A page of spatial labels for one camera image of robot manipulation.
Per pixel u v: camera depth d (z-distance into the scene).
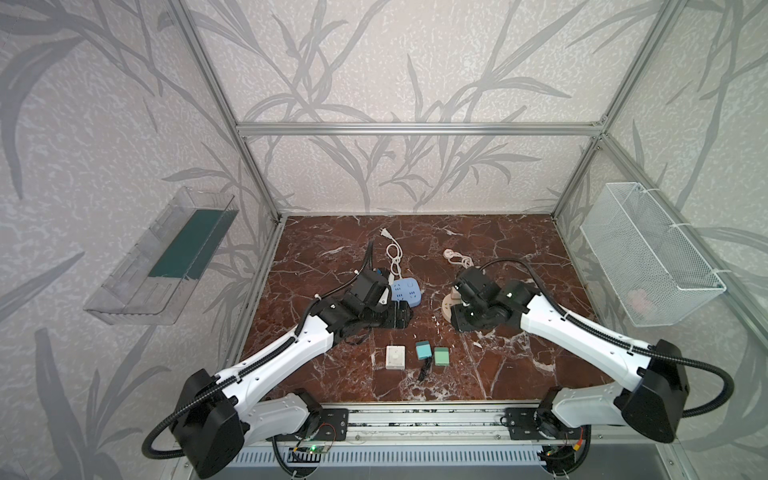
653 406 0.38
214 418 0.38
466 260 1.04
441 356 0.83
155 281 0.65
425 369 0.82
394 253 1.08
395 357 0.82
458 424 0.75
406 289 0.96
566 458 0.71
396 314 0.68
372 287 0.59
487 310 0.56
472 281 0.60
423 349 0.85
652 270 0.63
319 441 0.71
